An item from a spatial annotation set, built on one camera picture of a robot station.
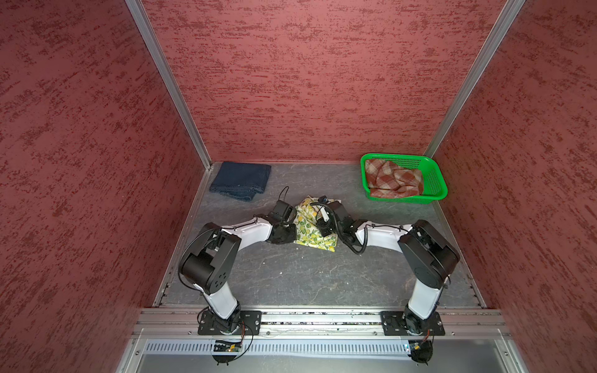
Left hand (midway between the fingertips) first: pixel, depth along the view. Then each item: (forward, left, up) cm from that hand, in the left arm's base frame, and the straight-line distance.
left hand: (293, 241), depth 93 cm
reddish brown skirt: (+30, -43, +5) cm, 53 cm away
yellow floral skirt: (+12, -6, +4) cm, 14 cm away
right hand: (+7, -11, +3) cm, 13 cm away
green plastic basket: (+27, -66, +5) cm, 71 cm away
